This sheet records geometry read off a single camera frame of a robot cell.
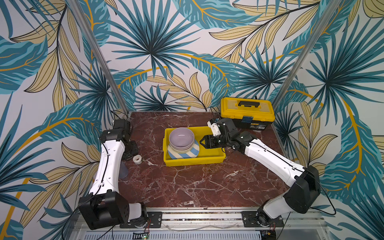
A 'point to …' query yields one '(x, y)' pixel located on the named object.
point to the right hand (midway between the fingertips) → (202, 142)
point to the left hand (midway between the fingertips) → (130, 155)
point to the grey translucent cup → (123, 170)
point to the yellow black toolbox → (248, 113)
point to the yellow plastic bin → (204, 156)
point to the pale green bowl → (181, 151)
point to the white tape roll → (137, 159)
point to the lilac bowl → (181, 138)
